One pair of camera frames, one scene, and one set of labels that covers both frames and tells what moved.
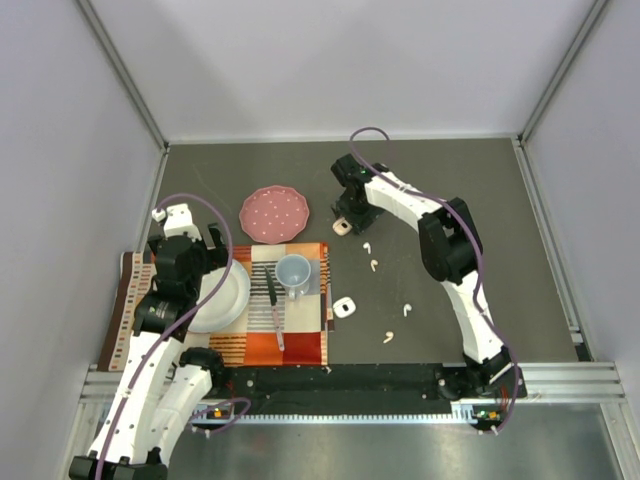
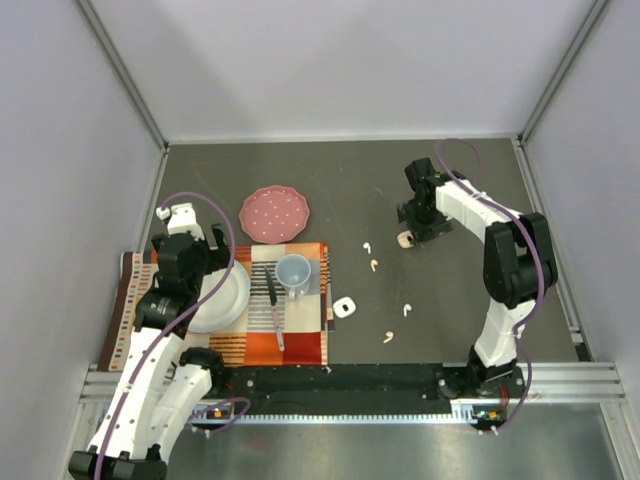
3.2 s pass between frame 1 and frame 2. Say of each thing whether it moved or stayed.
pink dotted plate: stayed
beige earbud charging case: moved
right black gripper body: moved
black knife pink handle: stayed
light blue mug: stayed
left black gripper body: stayed
